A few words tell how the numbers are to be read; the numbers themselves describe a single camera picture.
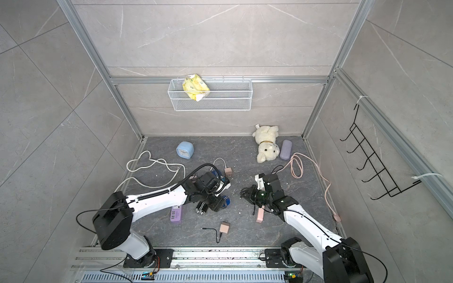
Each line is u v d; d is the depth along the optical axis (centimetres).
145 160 106
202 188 65
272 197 64
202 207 86
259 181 78
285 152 107
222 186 70
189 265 73
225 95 101
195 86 87
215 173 99
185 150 103
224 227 80
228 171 99
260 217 81
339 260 40
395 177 59
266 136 108
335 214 89
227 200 82
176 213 84
